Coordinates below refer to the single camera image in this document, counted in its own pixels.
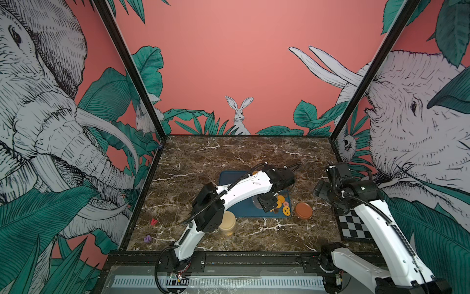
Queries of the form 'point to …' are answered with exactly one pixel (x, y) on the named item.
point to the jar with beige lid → (228, 223)
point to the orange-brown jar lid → (303, 210)
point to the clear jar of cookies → (256, 202)
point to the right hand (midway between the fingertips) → (322, 191)
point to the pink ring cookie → (286, 203)
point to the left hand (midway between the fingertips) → (262, 197)
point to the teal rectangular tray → (246, 209)
